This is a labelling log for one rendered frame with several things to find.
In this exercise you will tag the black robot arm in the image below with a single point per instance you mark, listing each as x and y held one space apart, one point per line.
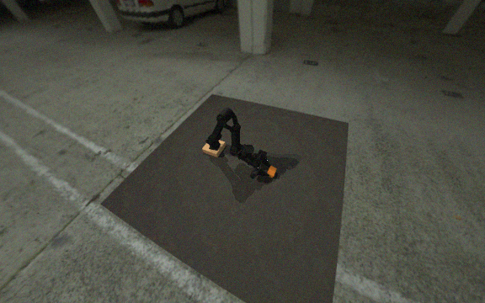
243 152

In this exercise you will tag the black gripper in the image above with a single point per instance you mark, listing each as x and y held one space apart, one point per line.
257 171

